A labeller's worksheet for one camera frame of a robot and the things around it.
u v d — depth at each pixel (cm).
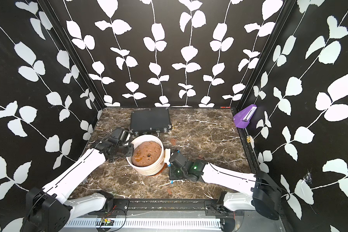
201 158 94
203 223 70
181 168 58
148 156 80
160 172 84
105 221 70
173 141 101
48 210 37
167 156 80
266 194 40
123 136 64
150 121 105
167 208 75
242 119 106
